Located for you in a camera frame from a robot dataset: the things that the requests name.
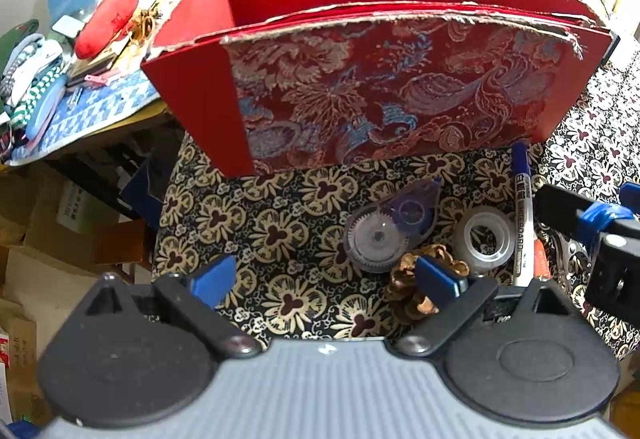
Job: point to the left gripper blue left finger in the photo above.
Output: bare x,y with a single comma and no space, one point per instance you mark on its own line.
210,284

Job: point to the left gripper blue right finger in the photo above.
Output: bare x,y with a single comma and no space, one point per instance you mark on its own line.
442,285

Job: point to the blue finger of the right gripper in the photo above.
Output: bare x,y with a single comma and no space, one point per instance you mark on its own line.
630,196
596,218

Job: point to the orange highlighter marker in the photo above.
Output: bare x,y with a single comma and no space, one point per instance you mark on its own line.
541,263

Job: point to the blue correction tape dispenser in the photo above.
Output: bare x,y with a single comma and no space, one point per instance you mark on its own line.
377,235

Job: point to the blue whiteboard marker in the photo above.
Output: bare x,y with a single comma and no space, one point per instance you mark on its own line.
524,250

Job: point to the clear adhesive tape roll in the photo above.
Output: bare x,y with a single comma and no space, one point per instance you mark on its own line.
484,239

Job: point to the floral patterned tablecloth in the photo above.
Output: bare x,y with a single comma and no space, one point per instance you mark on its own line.
317,251

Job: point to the blue patterned cloth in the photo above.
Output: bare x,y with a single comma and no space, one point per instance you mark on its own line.
83,113

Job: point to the red brocade storage box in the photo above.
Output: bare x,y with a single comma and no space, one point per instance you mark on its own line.
265,86

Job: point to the pile of clothes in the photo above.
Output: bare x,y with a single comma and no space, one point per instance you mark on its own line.
32,73

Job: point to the red pincushion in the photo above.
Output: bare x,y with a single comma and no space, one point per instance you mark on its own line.
109,18

